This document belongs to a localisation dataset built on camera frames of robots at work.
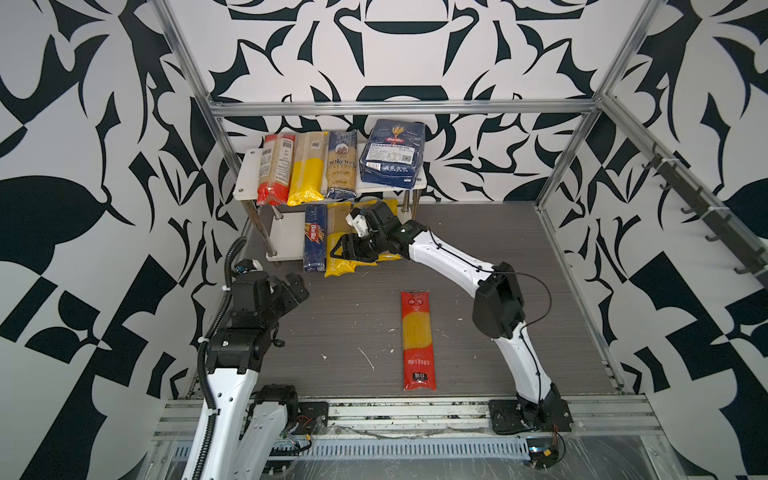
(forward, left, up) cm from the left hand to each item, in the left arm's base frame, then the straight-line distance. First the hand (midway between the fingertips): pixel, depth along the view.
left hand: (283, 282), depth 74 cm
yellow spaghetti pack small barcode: (+38, -29, -12) cm, 49 cm away
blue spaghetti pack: (+22, -3, -11) cm, 25 cm away
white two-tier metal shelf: (+27, +8, -15) cm, 32 cm away
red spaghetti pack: (-12, -33, -20) cm, 40 cm away
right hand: (+11, -12, -4) cm, 17 cm away
